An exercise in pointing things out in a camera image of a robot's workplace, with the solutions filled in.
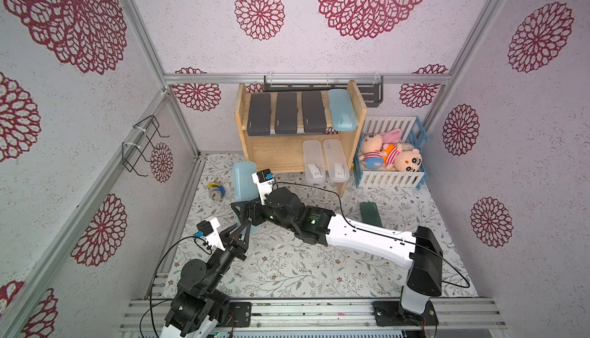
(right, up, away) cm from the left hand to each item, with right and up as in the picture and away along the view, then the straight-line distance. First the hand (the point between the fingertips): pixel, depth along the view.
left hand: (249, 223), depth 68 cm
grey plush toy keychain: (-21, +7, +32) cm, 38 cm away
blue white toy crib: (+73, +35, +46) cm, 93 cm away
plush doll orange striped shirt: (+61, +22, +32) cm, 73 cm away
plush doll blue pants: (+49, +24, +35) cm, 65 cm away
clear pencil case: (+21, +18, +18) cm, 33 cm away
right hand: (0, +8, +3) cm, 8 cm away
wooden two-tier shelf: (+9, +23, +24) cm, 34 cm away
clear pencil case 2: (+29, +18, +17) cm, 38 cm away
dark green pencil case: (+46, -2, +29) cm, 54 cm away
